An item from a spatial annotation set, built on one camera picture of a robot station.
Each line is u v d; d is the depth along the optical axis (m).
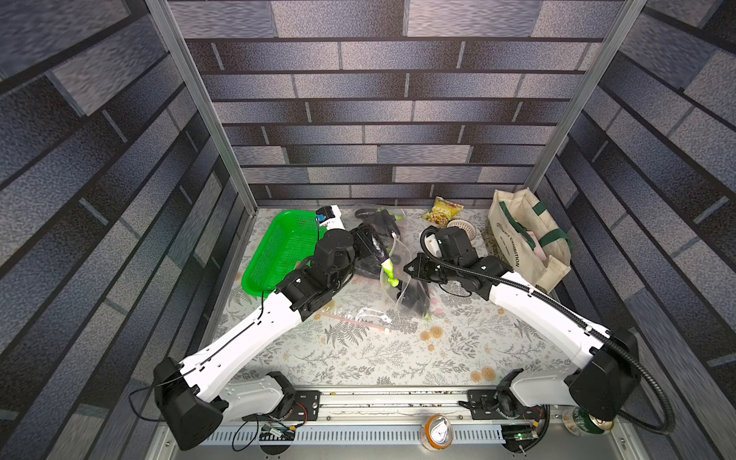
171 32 0.72
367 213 1.14
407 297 0.81
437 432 0.61
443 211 1.14
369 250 0.61
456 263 0.58
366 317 0.90
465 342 0.85
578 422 0.66
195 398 0.38
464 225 1.10
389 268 0.70
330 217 0.60
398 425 0.71
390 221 1.13
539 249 0.89
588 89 0.83
